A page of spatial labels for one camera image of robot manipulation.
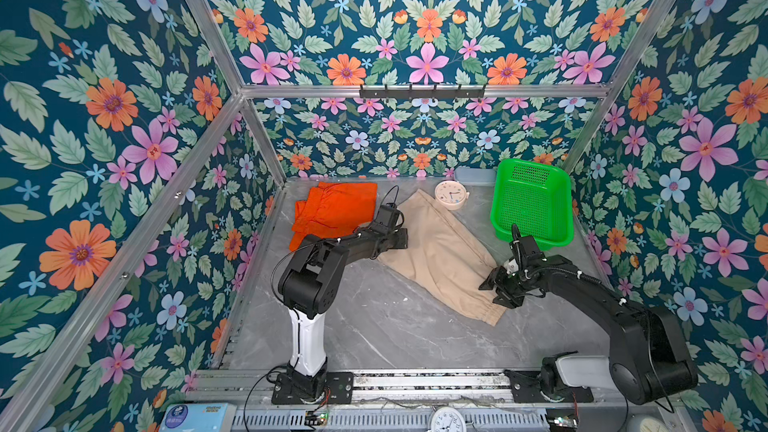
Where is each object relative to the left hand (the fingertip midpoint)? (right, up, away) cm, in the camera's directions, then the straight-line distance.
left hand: (407, 228), depth 98 cm
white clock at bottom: (+9, -41, -31) cm, 53 cm away
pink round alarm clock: (+16, +12, +13) cm, 24 cm away
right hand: (+22, -17, -13) cm, 30 cm away
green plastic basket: (+51, +11, +16) cm, 54 cm away
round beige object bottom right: (+55, -42, -32) cm, 76 cm away
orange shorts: (-29, +6, +12) cm, 32 cm away
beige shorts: (+11, -9, -5) cm, 16 cm away
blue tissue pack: (-47, -39, -33) cm, 70 cm away
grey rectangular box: (+27, +19, +18) cm, 38 cm away
